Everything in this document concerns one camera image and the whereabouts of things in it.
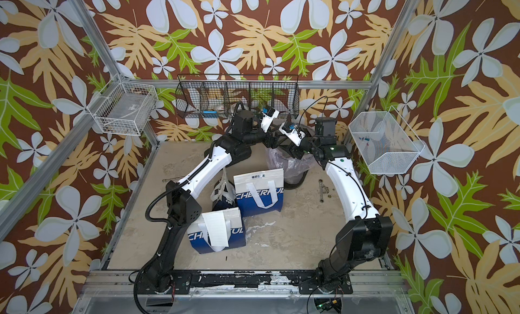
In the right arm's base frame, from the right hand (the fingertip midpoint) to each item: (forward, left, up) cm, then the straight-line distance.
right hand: (285, 137), depth 78 cm
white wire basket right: (+2, -43, -5) cm, 43 cm away
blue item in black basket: (+16, +33, 0) cm, 37 cm away
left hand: (+4, 0, +1) cm, 4 cm away
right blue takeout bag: (-17, +10, -15) cm, 24 cm away
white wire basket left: (+16, +69, +3) cm, 71 cm away
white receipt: (-32, +25, -10) cm, 41 cm away
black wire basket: (+31, +32, -1) cm, 44 cm away
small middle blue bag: (-19, +25, -19) cm, 37 cm away
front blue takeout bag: (-33, +19, -19) cm, 43 cm away
